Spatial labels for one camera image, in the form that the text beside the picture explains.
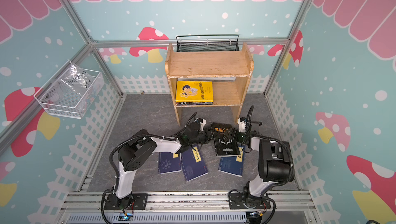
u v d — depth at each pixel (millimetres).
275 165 461
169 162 851
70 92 727
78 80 741
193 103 850
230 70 717
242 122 882
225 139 917
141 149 532
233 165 852
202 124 864
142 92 1241
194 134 743
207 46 912
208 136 812
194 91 871
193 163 855
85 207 739
